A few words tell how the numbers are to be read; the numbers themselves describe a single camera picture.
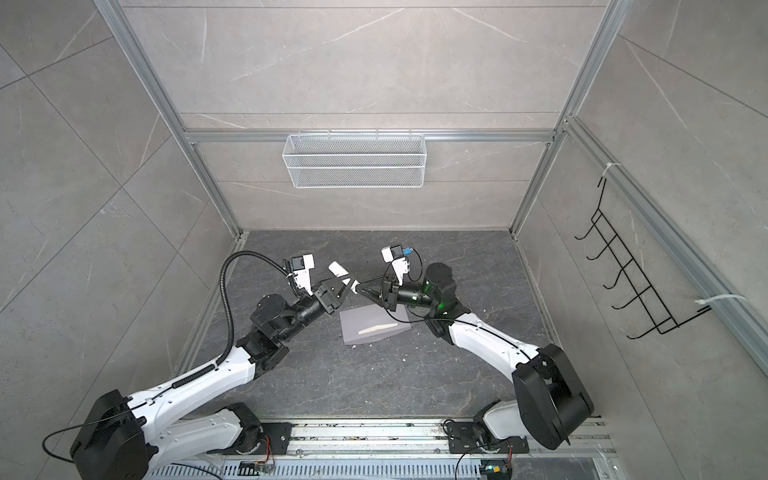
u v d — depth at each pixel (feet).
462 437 2.39
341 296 2.11
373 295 2.19
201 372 1.61
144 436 1.33
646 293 2.06
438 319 2.04
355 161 3.32
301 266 2.08
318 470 2.29
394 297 2.08
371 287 2.21
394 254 2.12
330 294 2.06
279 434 2.40
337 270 2.20
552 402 1.39
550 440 1.36
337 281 2.14
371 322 3.06
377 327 3.04
